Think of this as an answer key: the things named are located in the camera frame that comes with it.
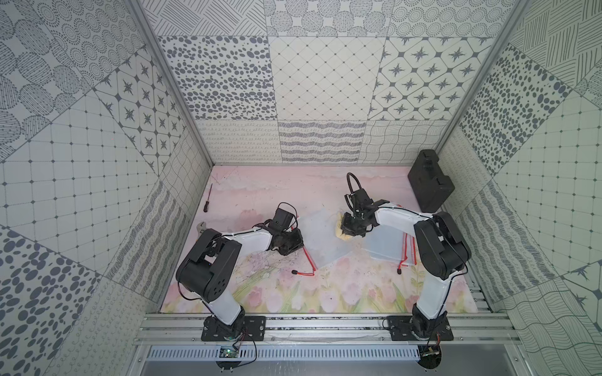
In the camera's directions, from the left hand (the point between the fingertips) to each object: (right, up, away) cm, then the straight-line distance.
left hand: (312, 246), depth 90 cm
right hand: (+13, +4, +5) cm, 14 cm away
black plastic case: (+48, +23, +2) cm, 53 cm away
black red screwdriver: (-48, +15, +15) cm, 52 cm away
